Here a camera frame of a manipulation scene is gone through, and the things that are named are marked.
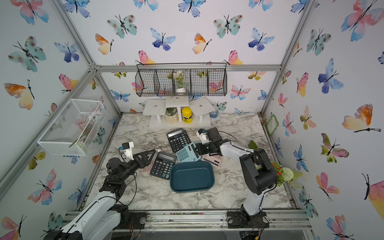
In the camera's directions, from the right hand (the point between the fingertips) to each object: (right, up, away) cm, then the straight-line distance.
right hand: (196, 147), depth 91 cm
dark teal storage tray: (-3, -17, -3) cm, 17 cm away
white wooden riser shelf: (-28, +24, +12) cm, 39 cm away
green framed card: (+55, +15, +19) cm, 60 cm away
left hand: (-22, 0, -13) cm, 26 cm away
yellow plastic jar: (-7, +21, +14) cm, 26 cm away
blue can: (+13, +22, +23) cm, 34 cm away
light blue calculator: (-5, -4, +1) cm, 6 cm away
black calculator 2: (-20, -11, -3) cm, 23 cm away
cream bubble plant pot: (-18, +21, +18) cm, 33 cm away
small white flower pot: (-11, +44, +3) cm, 46 cm away
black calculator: (-12, +5, +8) cm, 15 cm away
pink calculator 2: (-30, -13, -2) cm, 33 cm away
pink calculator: (+10, -7, 0) cm, 13 cm away
